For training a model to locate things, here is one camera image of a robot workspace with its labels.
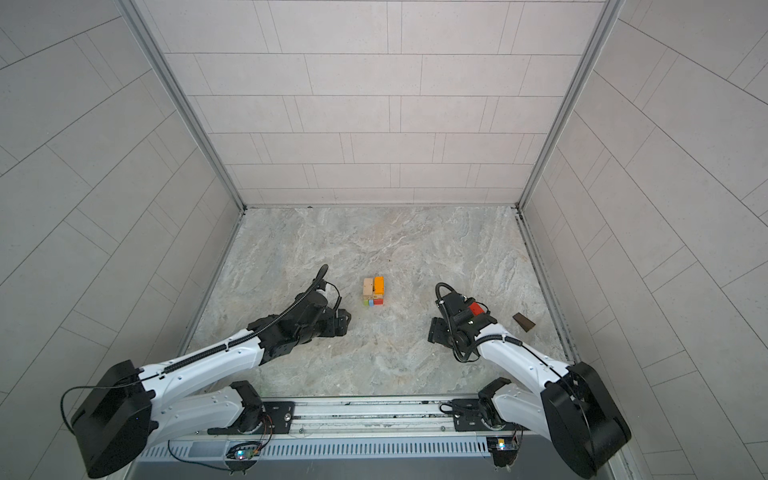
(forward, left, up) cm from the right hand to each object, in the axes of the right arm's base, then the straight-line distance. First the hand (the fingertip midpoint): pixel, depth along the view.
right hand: (435, 338), depth 85 cm
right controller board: (-27, -12, 0) cm, 29 cm away
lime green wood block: (+11, +20, +4) cm, 23 cm away
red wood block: (+11, +16, +4) cm, 20 cm away
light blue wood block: (+11, +18, +4) cm, 21 cm away
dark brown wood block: (+2, -26, +2) cm, 27 cm away
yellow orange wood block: (+14, +15, +8) cm, 22 cm away
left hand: (+5, +24, +7) cm, 26 cm away
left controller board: (-24, +46, +6) cm, 52 cm away
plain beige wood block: (+13, +19, +9) cm, 25 cm away
